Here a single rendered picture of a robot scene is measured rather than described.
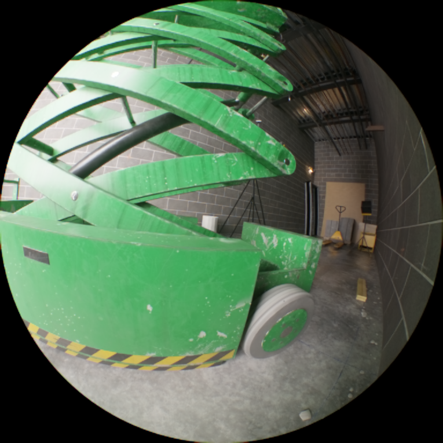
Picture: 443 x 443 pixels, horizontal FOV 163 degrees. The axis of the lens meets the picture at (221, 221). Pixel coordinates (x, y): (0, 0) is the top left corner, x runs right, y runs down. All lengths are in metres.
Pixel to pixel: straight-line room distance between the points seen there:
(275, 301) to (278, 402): 0.36
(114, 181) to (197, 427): 0.73
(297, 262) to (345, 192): 6.65
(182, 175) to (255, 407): 0.74
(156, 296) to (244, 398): 0.42
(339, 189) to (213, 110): 6.99
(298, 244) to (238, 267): 0.41
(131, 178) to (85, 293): 0.34
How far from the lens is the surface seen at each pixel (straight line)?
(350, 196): 7.16
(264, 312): 0.47
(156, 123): 0.71
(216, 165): 0.51
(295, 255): 0.69
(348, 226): 5.75
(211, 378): 0.59
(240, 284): 0.33
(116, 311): 0.35
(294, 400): 0.62
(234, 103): 0.88
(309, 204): 6.41
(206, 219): 2.77
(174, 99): 0.53
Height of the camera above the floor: 0.52
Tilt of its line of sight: 4 degrees down
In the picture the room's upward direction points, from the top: 7 degrees clockwise
